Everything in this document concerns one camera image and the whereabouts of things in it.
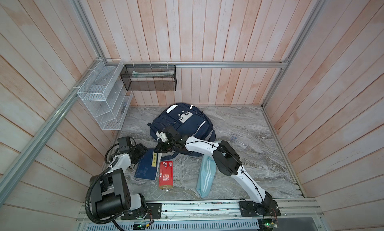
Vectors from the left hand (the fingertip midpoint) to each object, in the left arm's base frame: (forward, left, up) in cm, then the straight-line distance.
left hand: (145, 152), depth 91 cm
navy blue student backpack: (+22, -29, +4) cm, 37 cm away
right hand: (0, -6, +2) cm, 6 cm away
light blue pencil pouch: (-15, -37, +2) cm, 40 cm away
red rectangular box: (-13, -14, -4) cm, 19 cm away
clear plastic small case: (+10, -61, -3) cm, 62 cm away
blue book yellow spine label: (-7, -2, -3) cm, 8 cm away
